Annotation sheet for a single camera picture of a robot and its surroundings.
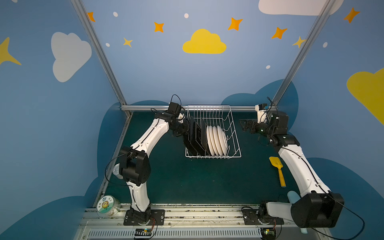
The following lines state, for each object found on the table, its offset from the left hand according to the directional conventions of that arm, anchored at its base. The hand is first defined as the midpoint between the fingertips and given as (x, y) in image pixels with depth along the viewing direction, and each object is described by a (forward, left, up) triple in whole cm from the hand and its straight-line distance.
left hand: (189, 131), depth 88 cm
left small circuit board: (-48, +22, -22) cm, 57 cm away
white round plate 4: (-4, -20, -4) cm, 21 cm away
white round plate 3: (-5, -17, -2) cm, 18 cm away
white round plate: (-6, -12, -2) cm, 14 cm away
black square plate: (-6, -9, 0) cm, 11 cm away
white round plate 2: (-5, -14, -2) cm, 15 cm away
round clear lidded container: (-39, +38, -10) cm, 55 cm away
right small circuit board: (-48, -41, -21) cm, 66 cm away
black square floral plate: (-8, +1, +1) cm, 8 cm away
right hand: (0, -32, +11) cm, 34 cm away
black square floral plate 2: (-10, -3, -1) cm, 10 cm away
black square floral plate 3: (-5, -5, -1) cm, 8 cm away
